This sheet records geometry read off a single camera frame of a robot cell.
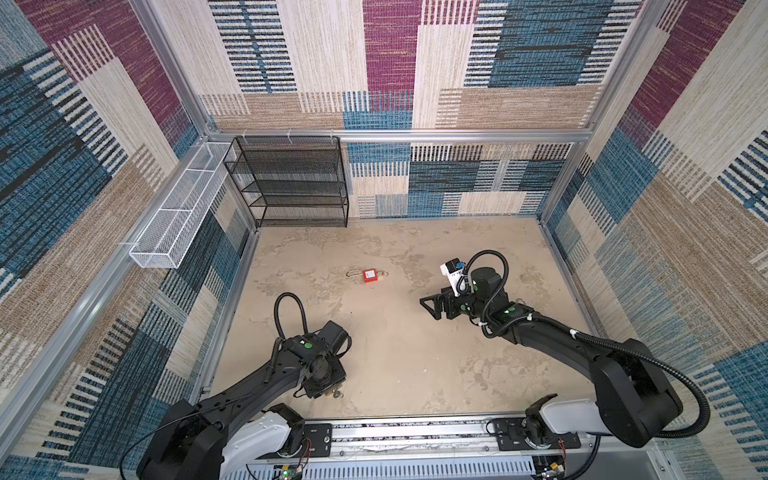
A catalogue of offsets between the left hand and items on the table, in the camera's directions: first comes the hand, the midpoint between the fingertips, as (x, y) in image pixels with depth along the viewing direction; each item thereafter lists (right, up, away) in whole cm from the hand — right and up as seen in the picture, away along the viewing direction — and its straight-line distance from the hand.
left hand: (339, 377), depth 82 cm
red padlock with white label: (+7, +26, +20) cm, 34 cm away
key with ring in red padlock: (+11, +27, +23) cm, 37 cm away
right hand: (+26, +20, +4) cm, 33 cm away
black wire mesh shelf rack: (-22, +59, +29) cm, 70 cm away
